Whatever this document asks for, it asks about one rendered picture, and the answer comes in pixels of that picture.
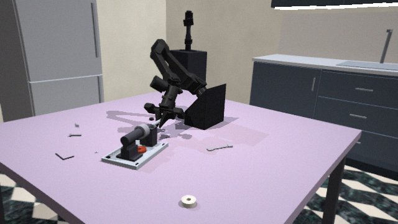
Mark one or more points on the orange-red ring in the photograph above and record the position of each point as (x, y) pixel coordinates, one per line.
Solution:
(142, 149)

